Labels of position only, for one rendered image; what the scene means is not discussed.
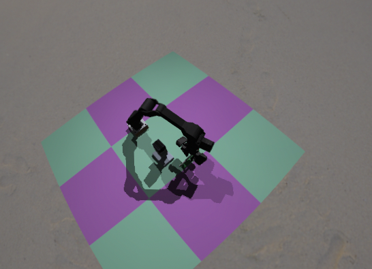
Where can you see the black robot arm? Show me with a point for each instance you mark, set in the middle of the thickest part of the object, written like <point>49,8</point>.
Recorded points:
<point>193,132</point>

